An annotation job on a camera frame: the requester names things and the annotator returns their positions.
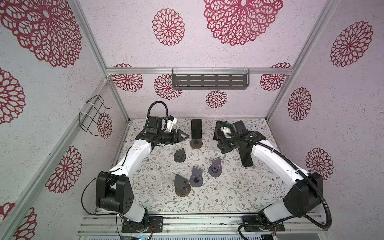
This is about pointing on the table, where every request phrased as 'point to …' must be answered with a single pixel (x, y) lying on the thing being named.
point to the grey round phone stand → (196, 180)
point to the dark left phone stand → (180, 155)
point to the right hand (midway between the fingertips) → (223, 141)
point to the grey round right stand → (215, 170)
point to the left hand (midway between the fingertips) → (185, 139)
